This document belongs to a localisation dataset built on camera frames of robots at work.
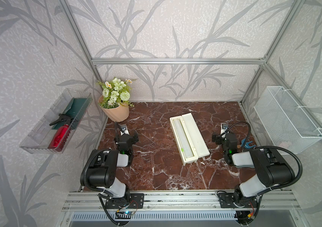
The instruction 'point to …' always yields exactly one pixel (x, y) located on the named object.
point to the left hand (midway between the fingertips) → (127, 131)
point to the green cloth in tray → (74, 109)
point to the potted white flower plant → (114, 100)
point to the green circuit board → (128, 213)
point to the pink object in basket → (284, 144)
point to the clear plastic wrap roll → (185, 143)
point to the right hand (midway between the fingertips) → (221, 130)
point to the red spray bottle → (61, 135)
